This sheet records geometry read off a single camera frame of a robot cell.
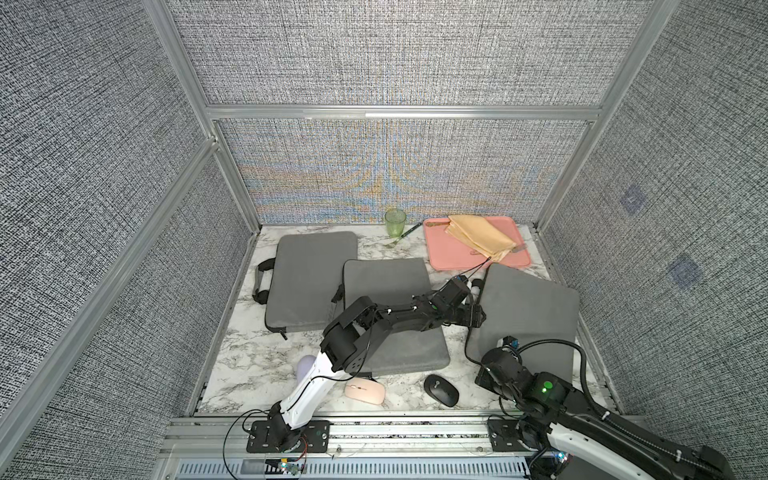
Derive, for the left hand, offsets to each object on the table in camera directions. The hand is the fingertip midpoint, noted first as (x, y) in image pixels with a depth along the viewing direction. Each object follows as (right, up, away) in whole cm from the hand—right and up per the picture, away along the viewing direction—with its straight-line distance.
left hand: (485, 316), depth 90 cm
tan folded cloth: (+7, +27, +27) cm, 39 cm away
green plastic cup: (-26, +31, +21) cm, 46 cm away
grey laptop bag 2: (-28, +10, +10) cm, 32 cm away
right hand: (-5, -12, -7) cm, 15 cm away
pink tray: (-8, +20, +22) cm, 30 cm away
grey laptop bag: (-60, +8, +10) cm, 61 cm away
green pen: (-20, +28, +28) cm, 44 cm away
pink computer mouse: (-36, -17, -11) cm, 41 cm away
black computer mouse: (-15, -17, -11) cm, 26 cm away
